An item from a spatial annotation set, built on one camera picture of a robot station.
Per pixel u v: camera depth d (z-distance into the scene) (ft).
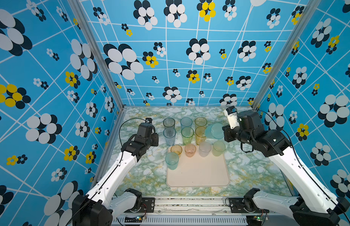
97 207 1.23
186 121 3.10
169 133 3.12
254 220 2.27
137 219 2.32
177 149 2.94
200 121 3.17
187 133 2.93
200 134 2.98
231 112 1.86
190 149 3.03
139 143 1.84
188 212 2.38
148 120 2.27
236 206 2.37
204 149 2.99
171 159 2.93
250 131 1.51
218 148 3.07
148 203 2.42
